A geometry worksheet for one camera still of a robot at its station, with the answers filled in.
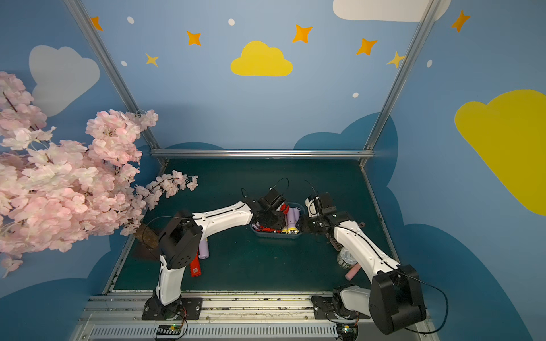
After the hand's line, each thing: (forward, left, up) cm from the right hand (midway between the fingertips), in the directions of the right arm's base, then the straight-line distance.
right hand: (305, 222), depth 86 cm
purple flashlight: (+3, +6, -3) cm, 7 cm away
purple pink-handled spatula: (-16, -19, -8) cm, 26 cm away
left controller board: (-39, +48, -12) cm, 62 cm away
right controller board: (-35, -15, -13) cm, 40 cm away
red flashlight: (-2, +9, +13) cm, 16 cm away
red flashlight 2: (-1, +16, -6) cm, 17 cm away
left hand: (+2, +9, -3) cm, 10 cm away
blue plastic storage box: (-3, +9, -7) cm, 12 cm away
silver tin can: (-12, -15, -4) cm, 20 cm away
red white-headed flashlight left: (-19, +42, -5) cm, 46 cm away
